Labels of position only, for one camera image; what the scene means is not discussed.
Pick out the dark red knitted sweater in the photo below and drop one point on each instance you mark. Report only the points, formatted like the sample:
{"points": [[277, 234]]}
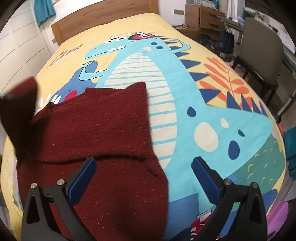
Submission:
{"points": [[127, 199]]}

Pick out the wooden drawer cabinet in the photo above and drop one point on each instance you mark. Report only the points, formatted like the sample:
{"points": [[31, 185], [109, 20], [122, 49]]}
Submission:
{"points": [[204, 20]]}

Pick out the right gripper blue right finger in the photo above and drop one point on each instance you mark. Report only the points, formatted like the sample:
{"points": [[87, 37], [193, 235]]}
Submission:
{"points": [[250, 220]]}

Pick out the wooden headboard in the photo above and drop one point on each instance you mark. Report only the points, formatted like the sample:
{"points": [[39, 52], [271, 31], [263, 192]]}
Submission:
{"points": [[100, 13]]}

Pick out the dark blue hanging bag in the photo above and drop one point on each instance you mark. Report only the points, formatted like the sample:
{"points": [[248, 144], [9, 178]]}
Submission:
{"points": [[226, 42]]}

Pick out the yellow dinosaur print bedspread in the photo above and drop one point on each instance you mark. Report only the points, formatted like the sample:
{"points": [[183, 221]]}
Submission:
{"points": [[197, 106]]}

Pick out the glass top desk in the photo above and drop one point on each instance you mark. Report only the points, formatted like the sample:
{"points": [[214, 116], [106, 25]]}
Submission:
{"points": [[232, 24]]}

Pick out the white wardrobe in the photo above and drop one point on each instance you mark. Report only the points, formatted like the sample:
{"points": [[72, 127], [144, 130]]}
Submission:
{"points": [[24, 51]]}

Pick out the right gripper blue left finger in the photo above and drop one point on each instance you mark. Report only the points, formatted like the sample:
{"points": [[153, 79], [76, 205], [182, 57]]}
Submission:
{"points": [[38, 222]]}

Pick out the teal curtain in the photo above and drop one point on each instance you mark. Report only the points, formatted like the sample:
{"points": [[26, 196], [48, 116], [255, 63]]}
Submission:
{"points": [[43, 10]]}

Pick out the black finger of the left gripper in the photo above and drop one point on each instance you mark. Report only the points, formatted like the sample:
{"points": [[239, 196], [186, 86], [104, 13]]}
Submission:
{"points": [[6, 97]]}

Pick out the grey green chair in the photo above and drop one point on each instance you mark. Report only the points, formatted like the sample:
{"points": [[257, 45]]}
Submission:
{"points": [[261, 54]]}

